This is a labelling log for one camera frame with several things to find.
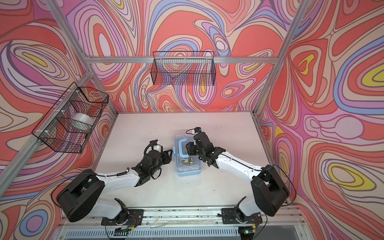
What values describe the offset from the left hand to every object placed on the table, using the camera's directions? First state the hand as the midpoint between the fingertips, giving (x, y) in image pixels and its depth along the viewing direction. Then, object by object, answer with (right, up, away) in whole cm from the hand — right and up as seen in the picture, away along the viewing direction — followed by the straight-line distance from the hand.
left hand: (173, 151), depth 88 cm
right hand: (+10, +2, -2) cm, 11 cm away
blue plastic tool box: (+8, -8, -5) cm, 12 cm away
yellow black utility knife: (+11, -5, -4) cm, 13 cm away
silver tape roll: (-42, +17, -16) cm, 48 cm away
